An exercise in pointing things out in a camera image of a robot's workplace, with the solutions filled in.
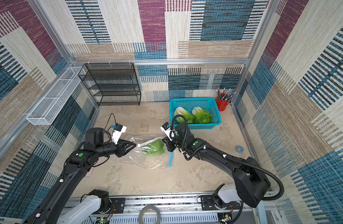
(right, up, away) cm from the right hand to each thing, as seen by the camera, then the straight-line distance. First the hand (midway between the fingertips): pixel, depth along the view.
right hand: (166, 141), depth 82 cm
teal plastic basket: (+17, +25, +40) cm, 50 cm away
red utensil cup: (+42, +23, +26) cm, 55 cm away
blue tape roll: (+48, -8, +11) cm, 50 cm away
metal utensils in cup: (+44, +30, +29) cm, 61 cm away
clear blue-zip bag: (-11, -13, +5) cm, 18 cm away
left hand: (-16, 0, -10) cm, 19 cm away
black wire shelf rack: (-43, +40, +26) cm, 64 cm away
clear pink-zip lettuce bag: (-6, -3, -3) cm, 7 cm away
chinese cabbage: (+24, +14, +16) cm, 32 cm away
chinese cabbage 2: (+17, +13, +17) cm, 27 cm away
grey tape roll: (-9, -31, -11) cm, 34 cm away
